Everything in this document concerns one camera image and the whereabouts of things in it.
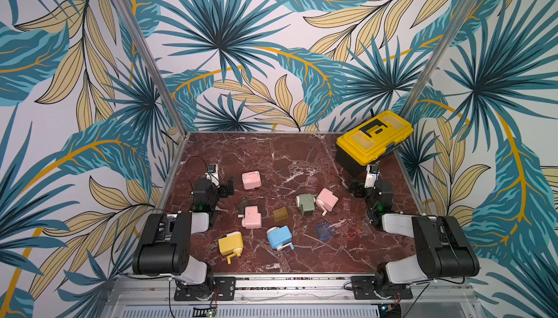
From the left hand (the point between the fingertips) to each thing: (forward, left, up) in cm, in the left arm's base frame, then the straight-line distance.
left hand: (220, 178), depth 93 cm
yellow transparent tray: (-13, -26, -7) cm, 29 cm away
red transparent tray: (-18, -54, -8) cm, 58 cm away
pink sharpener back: (0, -13, -1) cm, 13 cm away
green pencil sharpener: (-9, -37, -3) cm, 38 cm away
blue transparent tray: (-19, -43, -7) cm, 48 cm away
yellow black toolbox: (+13, -64, +10) cm, 66 cm away
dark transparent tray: (-8, -9, -8) cm, 15 cm away
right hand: (+1, -61, +1) cm, 61 cm away
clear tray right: (-7, -54, -8) cm, 55 cm away
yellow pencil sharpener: (-25, -8, -4) cm, 27 cm away
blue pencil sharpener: (-23, -26, -3) cm, 35 cm away
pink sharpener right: (-8, -45, -3) cm, 46 cm away
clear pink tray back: (+4, -40, -8) cm, 41 cm away
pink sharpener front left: (-17, -15, -2) cm, 22 cm away
